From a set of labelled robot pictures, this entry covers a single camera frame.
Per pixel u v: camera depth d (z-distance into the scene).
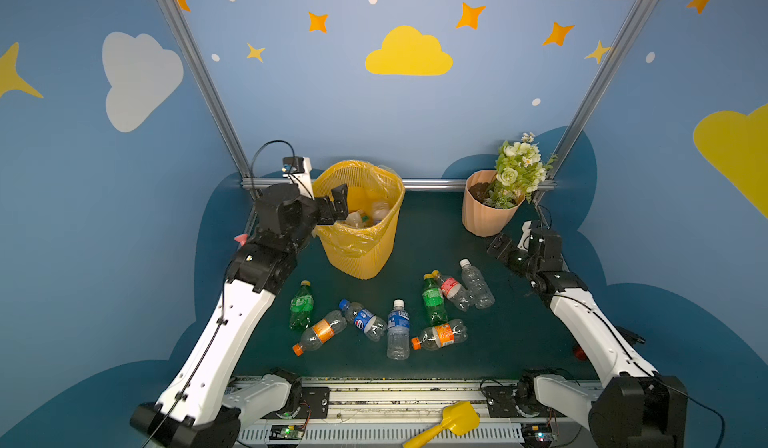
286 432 0.71
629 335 0.69
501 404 0.75
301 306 0.88
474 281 0.92
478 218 1.01
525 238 0.75
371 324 0.86
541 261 0.63
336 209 0.59
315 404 0.74
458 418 0.71
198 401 0.36
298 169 0.53
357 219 0.98
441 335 0.81
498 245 0.76
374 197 0.95
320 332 0.82
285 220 0.45
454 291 0.95
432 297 0.88
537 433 0.72
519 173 0.91
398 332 0.81
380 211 0.89
